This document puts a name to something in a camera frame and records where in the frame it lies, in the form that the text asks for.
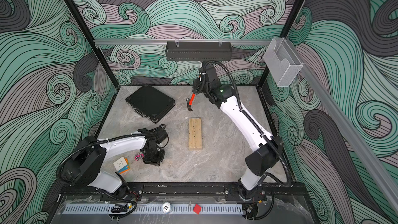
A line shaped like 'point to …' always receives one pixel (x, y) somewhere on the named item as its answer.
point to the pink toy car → (140, 155)
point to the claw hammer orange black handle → (189, 101)
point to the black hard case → (150, 103)
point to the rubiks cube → (122, 165)
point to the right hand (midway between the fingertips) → (194, 82)
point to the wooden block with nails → (195, 134)
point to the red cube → (197, 209)
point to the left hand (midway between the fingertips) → (160, 163)
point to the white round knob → (166, 207)
